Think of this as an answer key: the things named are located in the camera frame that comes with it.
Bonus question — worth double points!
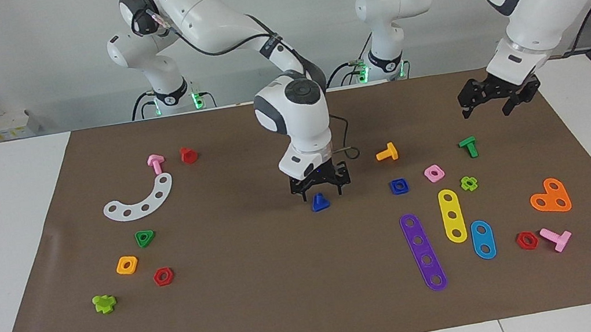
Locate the blue triangle-head plastic bolt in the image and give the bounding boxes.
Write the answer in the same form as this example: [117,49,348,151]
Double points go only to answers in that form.
[309,191,332,213]

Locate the white curved five-hole plate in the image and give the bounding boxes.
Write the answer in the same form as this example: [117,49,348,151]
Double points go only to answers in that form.
[99,171,178,225]

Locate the orange plastic bolt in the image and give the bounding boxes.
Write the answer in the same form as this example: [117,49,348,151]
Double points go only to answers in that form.
[374,141,400,164]

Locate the lime green cross-head bolt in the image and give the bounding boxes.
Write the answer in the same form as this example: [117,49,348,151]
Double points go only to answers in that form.
[91,292,119,317]

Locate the blue square plastic nut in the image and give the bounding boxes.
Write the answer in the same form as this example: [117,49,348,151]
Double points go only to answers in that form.
[388,176,411,197]

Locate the orange square plastic nut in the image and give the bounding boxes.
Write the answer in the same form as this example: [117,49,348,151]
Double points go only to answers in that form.
[114,254,141,277]

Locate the red plastic bolt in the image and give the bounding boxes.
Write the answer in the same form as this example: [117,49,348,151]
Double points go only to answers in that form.
[178,144,200,166]

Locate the green triangular plastic nut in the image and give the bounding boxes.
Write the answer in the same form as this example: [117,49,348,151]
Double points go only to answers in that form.
[134,228,158,249]

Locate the lime green cross nut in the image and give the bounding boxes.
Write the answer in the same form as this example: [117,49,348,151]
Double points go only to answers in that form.
[459,174,480,194]

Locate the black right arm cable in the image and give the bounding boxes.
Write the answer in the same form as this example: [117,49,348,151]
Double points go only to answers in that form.
[128,0,360,190]

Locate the dark green plastic bolt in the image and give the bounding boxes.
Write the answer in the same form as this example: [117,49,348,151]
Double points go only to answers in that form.
[457,135,480,160]

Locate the black left base cable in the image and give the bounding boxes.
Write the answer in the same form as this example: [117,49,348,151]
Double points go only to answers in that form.
[322,59,363,90]

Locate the pink plastic bolt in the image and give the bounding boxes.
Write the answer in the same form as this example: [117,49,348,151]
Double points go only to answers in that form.
[538,224,575,256]
[145,152,168,177]

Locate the brown table mat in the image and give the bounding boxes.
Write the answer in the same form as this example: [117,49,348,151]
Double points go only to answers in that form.
[0,50,591,332]

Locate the blue two-hole plastic strip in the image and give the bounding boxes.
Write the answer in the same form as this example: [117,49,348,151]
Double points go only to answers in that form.
[469,218,498,262]

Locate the orange three-hole angled plate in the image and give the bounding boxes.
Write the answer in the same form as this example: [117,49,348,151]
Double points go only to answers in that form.
[527,175,574,217]

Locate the black right base cable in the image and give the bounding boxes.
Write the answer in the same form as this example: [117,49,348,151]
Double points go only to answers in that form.
[128,90,155,122]

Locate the pink square plastic nut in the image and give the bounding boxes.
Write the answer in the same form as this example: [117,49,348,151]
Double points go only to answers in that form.
[422,163,447,185]

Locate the black base cable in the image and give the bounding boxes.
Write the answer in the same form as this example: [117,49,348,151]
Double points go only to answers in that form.
[128,90,155,122]
[322,59,363,90]

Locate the white small box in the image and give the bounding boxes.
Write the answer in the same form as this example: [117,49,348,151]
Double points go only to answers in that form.
[0,108,35,142]

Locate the purple four-hole plastic strip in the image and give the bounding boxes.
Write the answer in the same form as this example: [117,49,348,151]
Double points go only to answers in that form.
[398,209,449,296]

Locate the red hexagonal plastic nut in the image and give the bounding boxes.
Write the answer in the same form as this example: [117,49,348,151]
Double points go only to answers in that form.
[152,266,176,288]
[514,229,541,253]

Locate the yellow three-hole plastic strip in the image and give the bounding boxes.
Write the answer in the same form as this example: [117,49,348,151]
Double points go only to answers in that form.
[436,187,470,246]

